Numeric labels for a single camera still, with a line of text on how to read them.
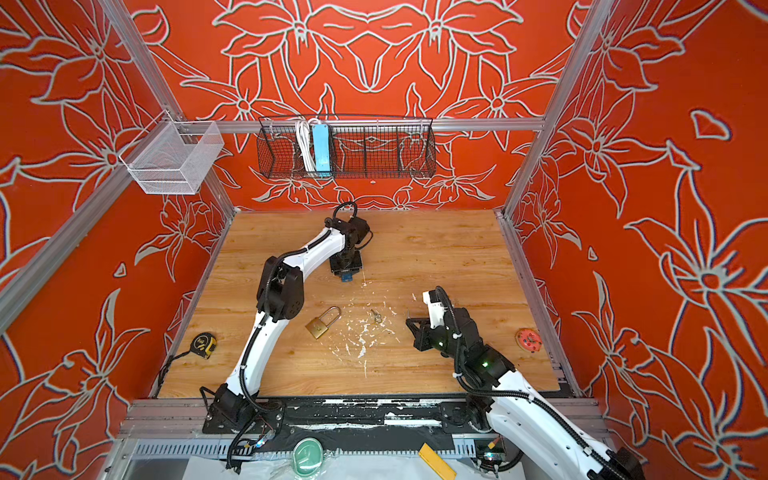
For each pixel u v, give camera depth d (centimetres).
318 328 87
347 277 99
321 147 89
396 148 98
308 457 68
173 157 92
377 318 90
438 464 67
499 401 53
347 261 88
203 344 83
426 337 68
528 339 83
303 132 87
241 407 64
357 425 73
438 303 69
